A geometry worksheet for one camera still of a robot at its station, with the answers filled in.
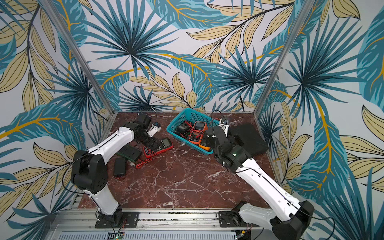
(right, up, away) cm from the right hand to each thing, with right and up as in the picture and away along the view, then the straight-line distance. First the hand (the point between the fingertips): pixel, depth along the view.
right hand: (215, 133), depth 73 cm
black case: (+27, -7, +22) cm, 36 cm away
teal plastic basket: (-14, +13, +37) cm, 41 cm away
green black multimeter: (-18, +2, +27) cm, 33 cm away
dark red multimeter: (-29, -8, +25) cm, 39 cm away
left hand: (-36, -7, +16) cm, 40 cm away
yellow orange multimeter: (-3, -10, +16) cm, 19 cm away
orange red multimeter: (-8, 0, +22) cm, 23 cm away
